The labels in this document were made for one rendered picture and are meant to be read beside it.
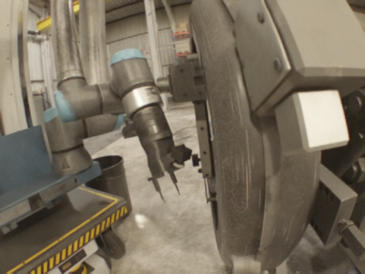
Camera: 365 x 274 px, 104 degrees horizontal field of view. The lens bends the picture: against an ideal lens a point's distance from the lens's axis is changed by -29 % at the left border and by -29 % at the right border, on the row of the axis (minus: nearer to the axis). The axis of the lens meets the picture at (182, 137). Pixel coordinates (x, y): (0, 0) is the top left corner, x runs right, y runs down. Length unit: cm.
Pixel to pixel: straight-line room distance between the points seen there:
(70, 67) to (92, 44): 27
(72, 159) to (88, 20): 55
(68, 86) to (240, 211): 48
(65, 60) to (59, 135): 33
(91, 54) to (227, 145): 70
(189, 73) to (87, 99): 27
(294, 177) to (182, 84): 35
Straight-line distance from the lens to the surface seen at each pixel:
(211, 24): 29
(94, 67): 83
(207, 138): 59
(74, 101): 53
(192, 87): 49
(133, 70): 46
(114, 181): 122
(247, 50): 19
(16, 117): 98
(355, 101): 48
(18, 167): 90
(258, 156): 22
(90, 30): 84
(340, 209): 25
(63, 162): 83
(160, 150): 41
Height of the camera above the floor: 73
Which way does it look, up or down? 13 degrees down
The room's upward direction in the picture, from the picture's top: 8 degrees counter-clockwise
